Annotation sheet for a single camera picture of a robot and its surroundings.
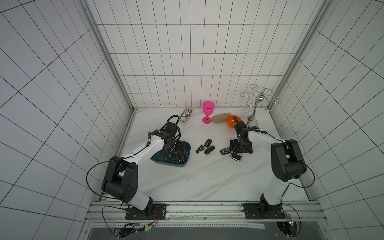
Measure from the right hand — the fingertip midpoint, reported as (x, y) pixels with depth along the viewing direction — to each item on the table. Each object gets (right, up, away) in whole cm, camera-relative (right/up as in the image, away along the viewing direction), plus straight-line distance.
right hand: (238, 147), depth 96 cm
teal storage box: (-52, -5, -4) cm, 52 cm away
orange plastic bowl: (-2, +18, +6) cm, 19 cm away
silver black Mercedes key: (-25, 0, -1) cm, 25 cm away
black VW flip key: (-20, +2, +1) cm, 20 cm away
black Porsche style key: (-19, -2, -1) cm, 19 cm away
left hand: (-40, -2, -10) cm, 42 cm away
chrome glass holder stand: (+11, +31, -9) cm, 34 cm away
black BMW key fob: (-9, -2, -2) cm, 10 cm away
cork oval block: (-10, +19, +11) cm, 24 cm away
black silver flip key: (-3, -6, -4) cm, 7 cm away
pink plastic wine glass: (-20, +26, +4) cm, 33 cm away
